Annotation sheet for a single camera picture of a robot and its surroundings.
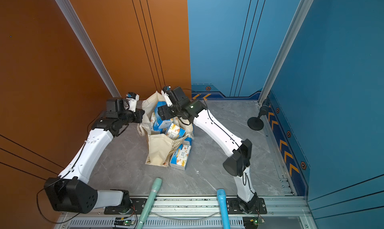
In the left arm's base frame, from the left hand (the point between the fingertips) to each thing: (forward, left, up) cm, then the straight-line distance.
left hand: (144, 109), depth 80 cm
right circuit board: (-47, -55, -26) cm, 77 cm away
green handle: (-33, -8, -23) cm, 41 cm away
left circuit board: (-48, +3, -26) cm, 55 cm away
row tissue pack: (-10, -23, -17) cm, 31 cm away
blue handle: (-37, -42, -23) cm, 61 cm away
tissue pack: (-10, -17, -7) cm, 21 cm away
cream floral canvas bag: (-17, -10, -12) cm, 23 cm away
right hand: (-3, -13, +3) cm, 13 cm away
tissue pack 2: (-19, -19, -19) cm, 33 cm away
